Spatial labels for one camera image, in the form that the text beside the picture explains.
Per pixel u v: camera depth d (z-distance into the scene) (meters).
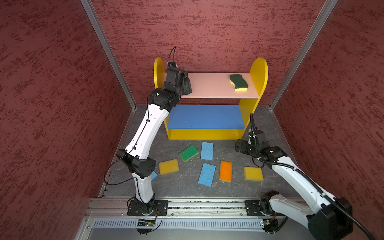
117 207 0.76
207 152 0.95
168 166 0.88
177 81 0.52
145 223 0.72
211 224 0.77
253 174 0.84
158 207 0.75
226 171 0.86
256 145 0.60
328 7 0.71
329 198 0.40
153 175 0.85
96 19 0.75
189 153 0.93
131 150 0.45
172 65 0.59
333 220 0.38
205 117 0.95
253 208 0.74
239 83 0.74
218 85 0.75
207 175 0.84
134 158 0.44
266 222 0.72
